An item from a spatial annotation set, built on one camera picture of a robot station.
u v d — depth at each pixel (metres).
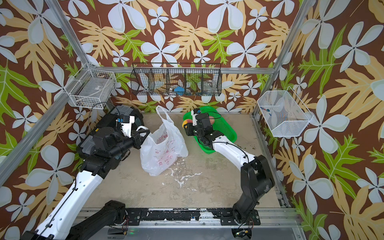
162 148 0.76
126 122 0.59
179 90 0.94
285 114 0.84
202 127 0.65
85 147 0.80
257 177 0.45
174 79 0.97
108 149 0.52
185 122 0.83
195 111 0.75
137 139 0.59
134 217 0.74
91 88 0.86
